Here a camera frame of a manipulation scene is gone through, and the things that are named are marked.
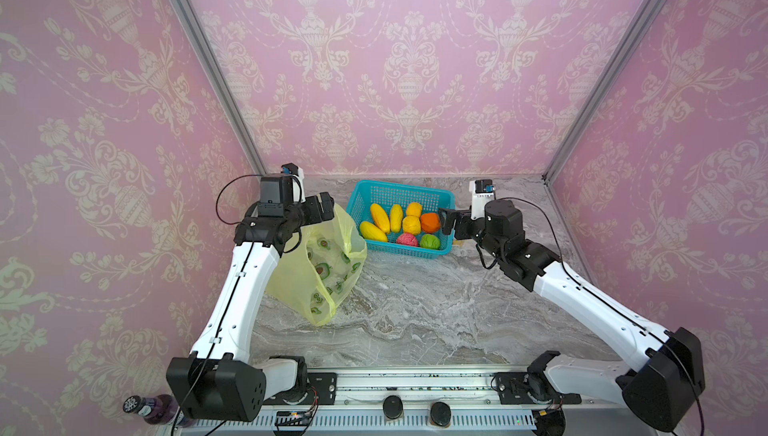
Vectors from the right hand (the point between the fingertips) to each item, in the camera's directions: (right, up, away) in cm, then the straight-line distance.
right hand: (457, 208), depth 77 cm
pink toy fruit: (-12, -10, +19) cm, 25 cm away
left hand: (-36, +1, -1) cm, 36 cm away
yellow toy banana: (-15, -4, +26) cm, 30 cm away
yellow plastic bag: (-37, -17, -4) cm, 41 cm away
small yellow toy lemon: (-9, -1, +28) cm, 30 cm away
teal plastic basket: (-26, +5, +30) cm, 40 cm away
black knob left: (-17, -43, -13) cm, 48 cm away
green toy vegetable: (-5, -11, +18) cm, 21 cm away
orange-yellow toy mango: (-21, -4, +26) cm, 34 cm away
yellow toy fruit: (-24, -8, +23) cm, 34 cm away
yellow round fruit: (-10, -6, +23) cm, 26 cm away
